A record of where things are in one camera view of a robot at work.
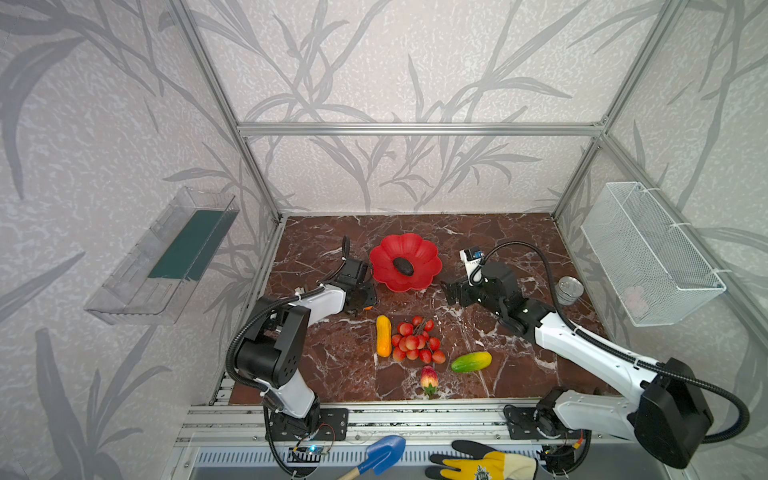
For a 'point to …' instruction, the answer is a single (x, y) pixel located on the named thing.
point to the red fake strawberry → (429, 379)
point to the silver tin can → (568, 290)
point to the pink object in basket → (636, 300)
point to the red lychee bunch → (414, 342)
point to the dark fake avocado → (403, 266)
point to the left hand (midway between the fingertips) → (376, 287)
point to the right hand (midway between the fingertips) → (456, 267)
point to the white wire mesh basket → (657, 274)
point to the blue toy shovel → (381, 454)
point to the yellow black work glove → (473, 461)
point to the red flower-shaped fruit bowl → (422, 254)
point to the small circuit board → (311, 454)
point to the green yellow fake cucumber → (471, 362)
